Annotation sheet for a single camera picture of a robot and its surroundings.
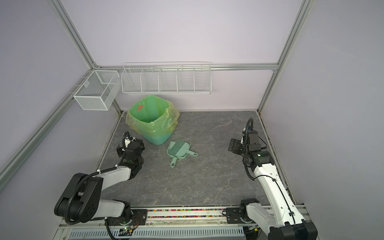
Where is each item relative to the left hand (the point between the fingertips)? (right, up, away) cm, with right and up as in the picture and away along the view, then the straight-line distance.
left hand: (129, 142), depth 88 cm
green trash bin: (+14, +1, +10) cm, 17 cm away
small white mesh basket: (-26, +33, +11) cm, 44 cm away
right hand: (+63, 0, -9) cm, 63 cm away
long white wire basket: (+32, +42, +12) cm, 54 cm away
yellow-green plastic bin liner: (+8, +18, +17) cm, 26 cm away
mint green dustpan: (+26, -10, +4) cm, 28 cm away
